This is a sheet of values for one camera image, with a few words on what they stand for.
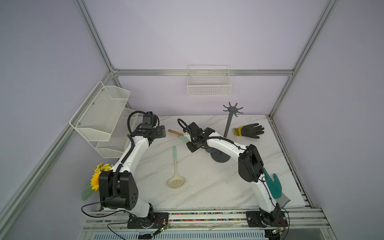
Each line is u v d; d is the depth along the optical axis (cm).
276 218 69
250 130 110
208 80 94
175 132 109
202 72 92
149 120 66
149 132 60
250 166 54
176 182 86
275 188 82
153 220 73
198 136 70
